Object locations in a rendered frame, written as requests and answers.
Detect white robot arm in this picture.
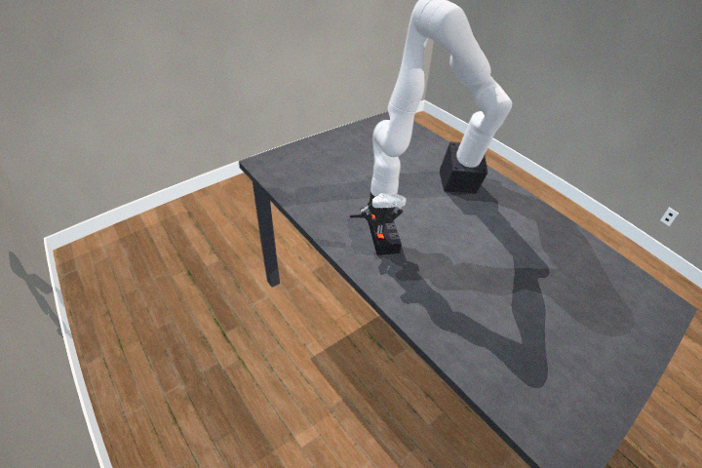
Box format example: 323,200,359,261
370,0,512,208

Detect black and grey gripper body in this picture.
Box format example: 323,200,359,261
368,193,396,216

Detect black power strip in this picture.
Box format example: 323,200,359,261
369,220,402,255

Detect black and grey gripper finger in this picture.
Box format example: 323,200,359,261
360,206,381,234
379,207,403,234

